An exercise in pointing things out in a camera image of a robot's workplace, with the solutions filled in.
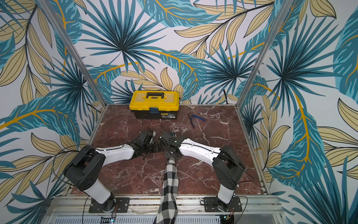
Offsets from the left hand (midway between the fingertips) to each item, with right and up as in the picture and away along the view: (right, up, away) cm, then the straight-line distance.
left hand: (160, 148), depth 92 cm
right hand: (+6, -2, -6) cm, 9 cm away
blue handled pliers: (+26, +21, +22) cm, 40 cm away
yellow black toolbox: (-5, +30, +7) cm, 31 cm away
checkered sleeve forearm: (+7, -25, -25) cm, 36 cm away
